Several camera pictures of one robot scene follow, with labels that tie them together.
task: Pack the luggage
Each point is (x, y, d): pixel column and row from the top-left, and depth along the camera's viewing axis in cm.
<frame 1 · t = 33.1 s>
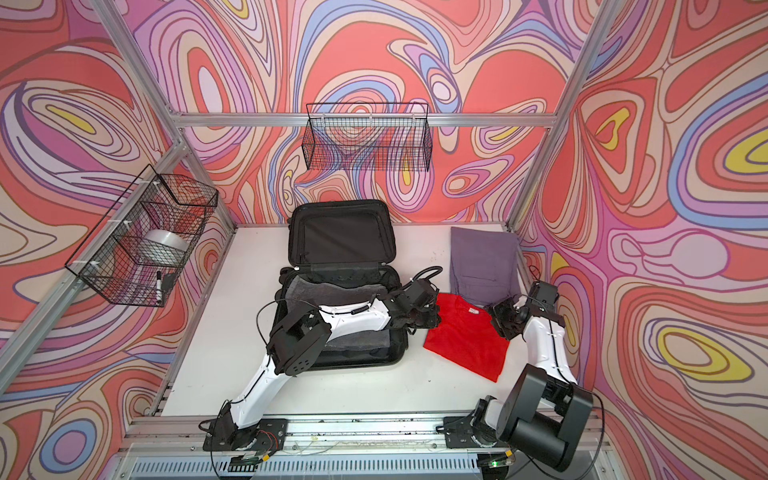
left hand: (446, 320, 90), fingers closed
right hand: (487, 316, 86), fingers open
black white open suitcase: (340, 253, 105), point 7 cm above the table
folded purple jeans: (484, 265, 110), on the table
grey fluffy towel: (298, 291, 94), point 8 cm above the table
folded red shirt: (468, 335, 91), point 2 cm above the table

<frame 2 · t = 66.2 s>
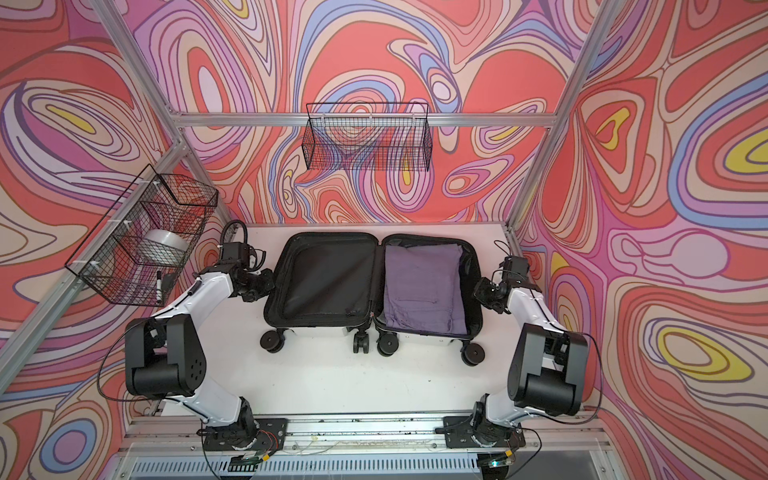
left hand: (278, 283, 93), fingers closed
right hand: (475, 299, 91), fingers closed
black white open suitcase: (334, 283, 94), point 9 cm above the table
folded purple jeans: (423, 288, 93), point 10 cm above the table
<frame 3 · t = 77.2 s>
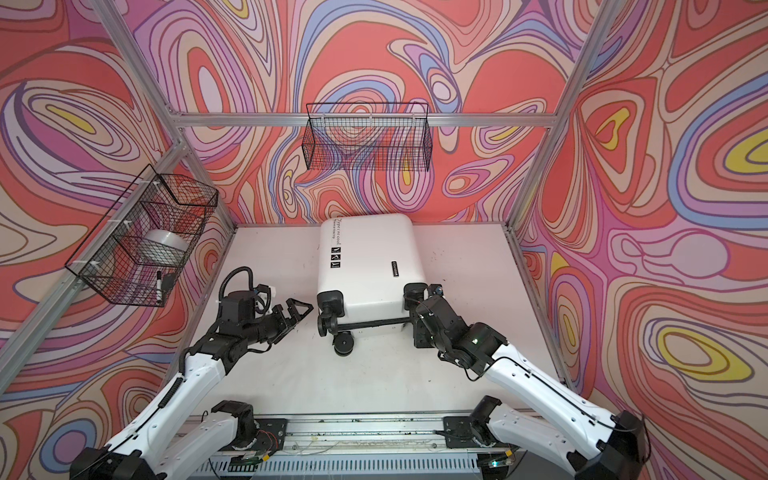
left hand: (306, 313, 80), fingers open
right hand: (422, 333, 77), fingers open
black white open suitcase: (371, 267, 84), point 21 cm above the table
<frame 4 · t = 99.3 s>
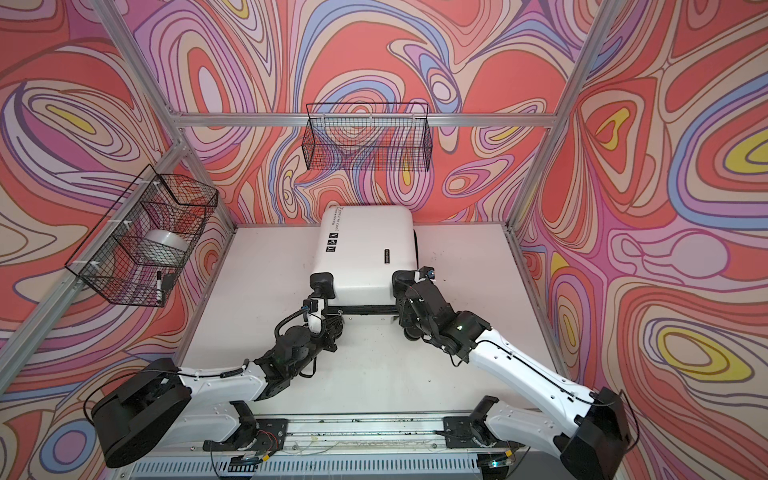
left hand: (345, 318, 83), fingers closed
right hand: (406, 311, 78), fingers open
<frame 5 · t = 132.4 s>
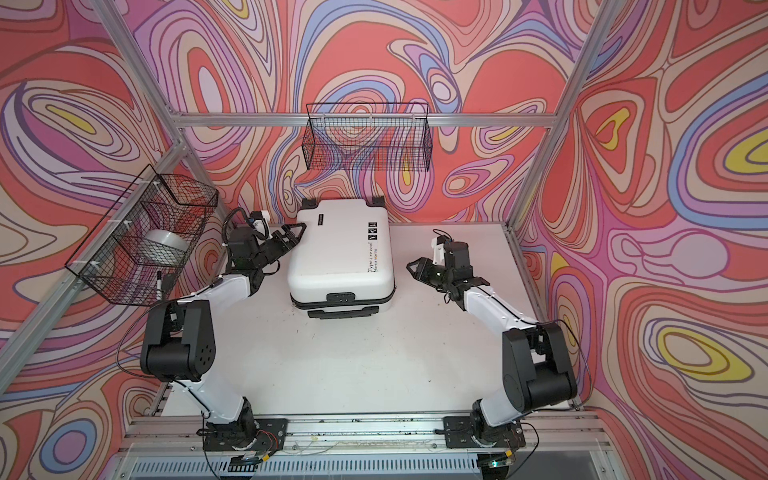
left hand: (304, 228, 89), fingers open
right hand: (412, 272, 89), fingers open
black white open suitcase: (343, 266, 84), point 21 cm above the table
